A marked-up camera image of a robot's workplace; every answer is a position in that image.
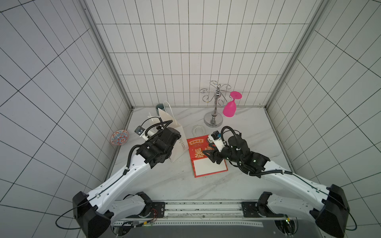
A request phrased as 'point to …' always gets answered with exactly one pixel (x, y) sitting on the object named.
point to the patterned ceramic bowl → (119, 137)
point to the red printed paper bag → (202, 163)
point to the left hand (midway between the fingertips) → (155, 133)
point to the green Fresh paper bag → (194, 128)
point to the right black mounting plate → (250, 209)
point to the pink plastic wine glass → (229, 109)
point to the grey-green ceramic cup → (160, 106)
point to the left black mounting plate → (157, 210)
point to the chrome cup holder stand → (215, 119)
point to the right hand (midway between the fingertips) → (206, 144)
